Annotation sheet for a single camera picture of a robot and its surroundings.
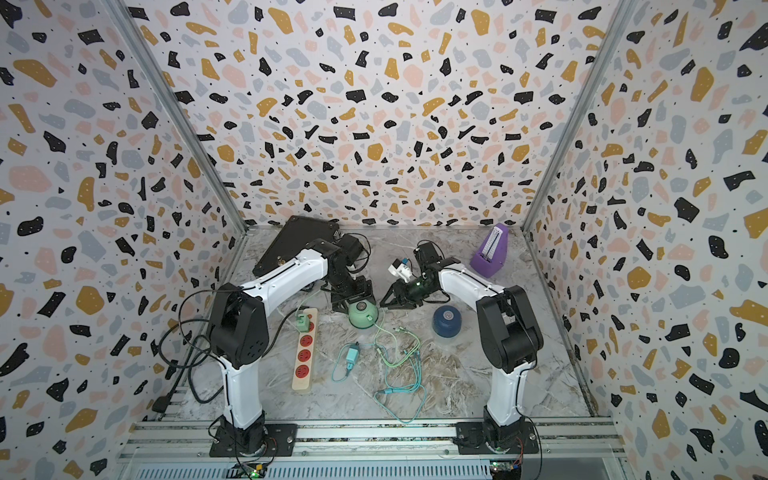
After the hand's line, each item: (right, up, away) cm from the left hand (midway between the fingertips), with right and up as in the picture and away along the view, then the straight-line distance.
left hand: (370, 305), depth 88 cm
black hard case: (-31, +23, +26) cm, 47 cm away
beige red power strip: (-18, -14, -2) cm, 23 cm away
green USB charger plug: (-19, -5, -1) cm, 20 cm away
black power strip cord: (-56, -26, -6) cm, 62 cm away
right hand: (+5, 0, -1) cm, 5 cm away
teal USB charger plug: (-5, -14, -3) cm, 15 cm away
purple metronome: (+40, +15, +15) cm, 45 cm away
